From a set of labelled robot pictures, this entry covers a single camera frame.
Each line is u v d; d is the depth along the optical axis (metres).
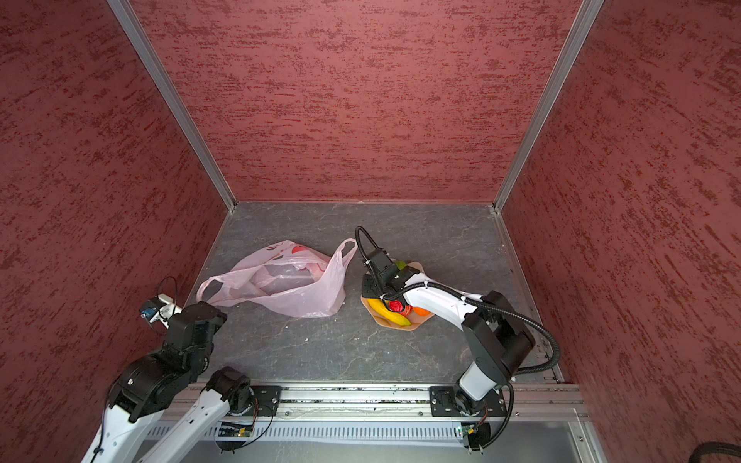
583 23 0.73
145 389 0.43
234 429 0.72
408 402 0.76
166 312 0.57
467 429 0.72
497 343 0.45
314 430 0.71
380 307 0.84
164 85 0.85
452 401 0.74
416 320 0.84
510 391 0.70
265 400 0.74
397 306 0.85
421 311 0.84
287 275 0.98
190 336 0.48
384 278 0.67
